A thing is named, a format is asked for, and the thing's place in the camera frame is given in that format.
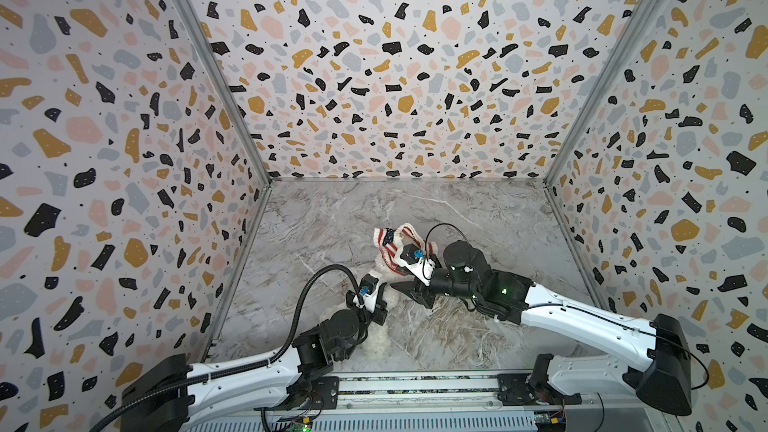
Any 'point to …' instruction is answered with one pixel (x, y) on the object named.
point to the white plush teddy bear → (378, 342)
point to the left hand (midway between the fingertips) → (389, 276)
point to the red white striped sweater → (391, 241)
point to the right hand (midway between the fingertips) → (395, 273)
